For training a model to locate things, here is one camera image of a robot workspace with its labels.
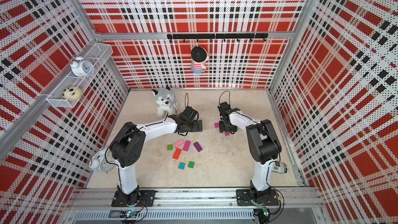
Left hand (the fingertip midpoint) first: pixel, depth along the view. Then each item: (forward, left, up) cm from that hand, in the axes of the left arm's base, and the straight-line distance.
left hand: (197, 126), depth 96 cm
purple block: (-12, 0, -3) cm, 12 cm away
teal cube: (-23, +8, -4) cm, 25 cm away
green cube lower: (-22, +3, -4) cm, 23 cm away
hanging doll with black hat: (+32, -2, +29) cm, 43 cm away
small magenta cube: (+4, -12, -5) cm, 14 cm away
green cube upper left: (-12, +17, -4) cm, 21 cm away
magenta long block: (-11, +7, -5) cm, 14 cm away
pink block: (-4, -18, -3) cm, 19 cm away
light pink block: (-9, +11, -4) cm, 15 cm away
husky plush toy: (+10, +19, +12) cm, 24 cm away
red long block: (-16, +12, -4) cm, 20 cm away
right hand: (-1, -19, -1) cm, 20 cm away
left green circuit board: (-45, +29, -2) cm, 53 cm away
